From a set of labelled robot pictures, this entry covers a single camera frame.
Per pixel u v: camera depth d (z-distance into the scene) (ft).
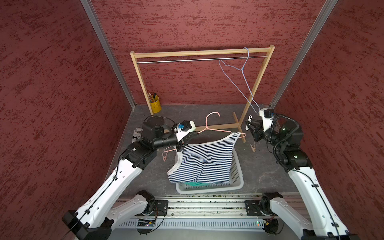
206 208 2.50
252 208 2.43
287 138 1.64
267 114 1.88
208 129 1.98
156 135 1.56
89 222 1.19
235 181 2.59
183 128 1.62
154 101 3.59
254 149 3.11
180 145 1.74
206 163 2.43
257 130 2.00
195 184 2.60
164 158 2.96
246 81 2.24
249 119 2.23
